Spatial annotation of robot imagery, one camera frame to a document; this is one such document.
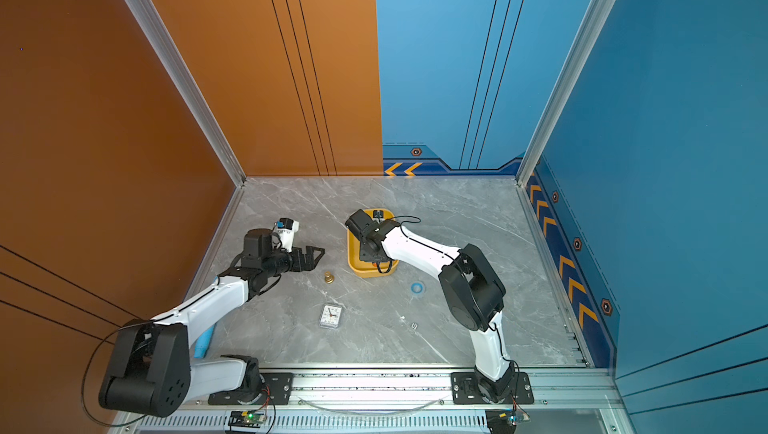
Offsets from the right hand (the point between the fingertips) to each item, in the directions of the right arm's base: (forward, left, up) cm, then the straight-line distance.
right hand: (370, 253), depth 92 cm
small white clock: (-18, +11, -4) cm, 21 cm away
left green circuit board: (-41, +26, -7) cm, 49 cm away
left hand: (0, +17, +4) cm, 18 cm away
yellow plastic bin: (-5, +1, -1) cm, 5 cm away
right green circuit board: (-41, -36, -7) cm, 55 cm away
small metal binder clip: (-20, -13, -6) cm, 24 cm away
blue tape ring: (-9, -14, -6) cm, 18 cm away
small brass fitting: (-6, +13, -4) cm, 15 cm away
